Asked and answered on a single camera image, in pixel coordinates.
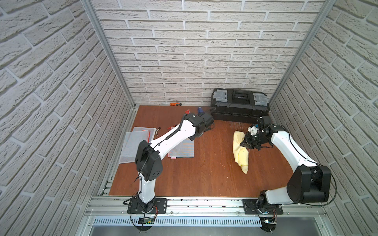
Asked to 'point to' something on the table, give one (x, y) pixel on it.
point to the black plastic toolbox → (238, 105)
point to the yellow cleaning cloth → (240, 153)
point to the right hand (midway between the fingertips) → (243, 144)
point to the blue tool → (200, 109)
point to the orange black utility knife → (176, 103)
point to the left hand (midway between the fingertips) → (186, 129)
